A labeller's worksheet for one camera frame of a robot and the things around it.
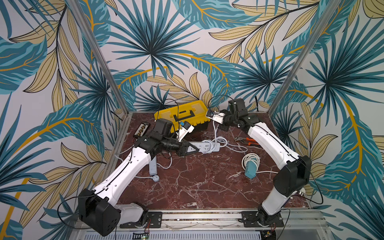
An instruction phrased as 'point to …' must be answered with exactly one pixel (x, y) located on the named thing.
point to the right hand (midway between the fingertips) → (217, 116)
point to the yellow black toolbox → (194, 113)
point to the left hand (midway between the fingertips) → (195, 152)
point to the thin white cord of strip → (237, 149)
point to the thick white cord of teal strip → (256, 156)
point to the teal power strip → (250, 169)
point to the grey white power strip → (206, 147)
